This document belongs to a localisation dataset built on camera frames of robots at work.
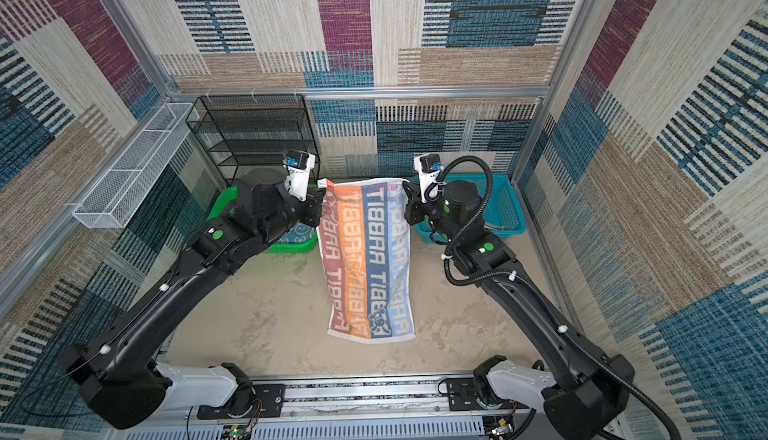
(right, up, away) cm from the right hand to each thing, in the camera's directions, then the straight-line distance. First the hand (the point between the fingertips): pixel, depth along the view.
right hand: (407, 187), depth 69 cm
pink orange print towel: (-10, -18, +8) cm, 22 cm away
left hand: (-18, 0, -2) cm, 18 cm away
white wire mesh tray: (-68, -3, +2) cm, 68 cm away
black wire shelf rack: (-55, +22, +39) cm, 70 cm away
